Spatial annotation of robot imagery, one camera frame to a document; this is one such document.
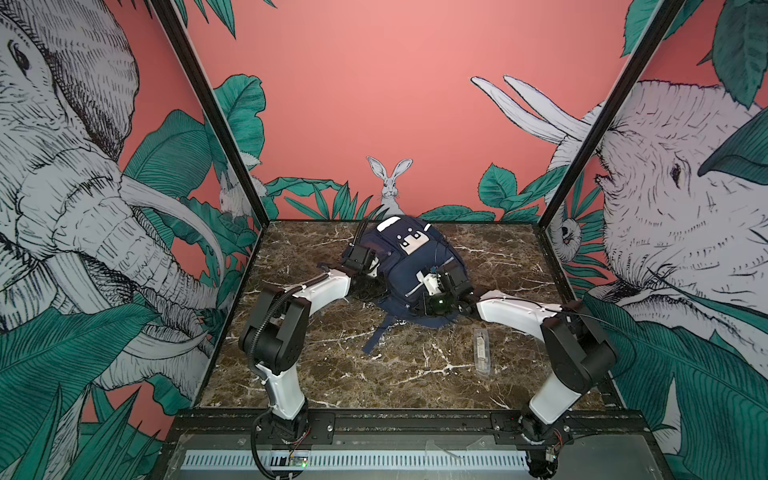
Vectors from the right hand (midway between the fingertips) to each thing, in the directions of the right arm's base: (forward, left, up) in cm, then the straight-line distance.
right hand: (408, 306), depth 86 cm
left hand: (+8, +5, -1) cm, 9 cm away
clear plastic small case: (-11, -22, -8) cm, 26 cm away
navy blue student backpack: (+23, +1, 0) cm, 23 cm away
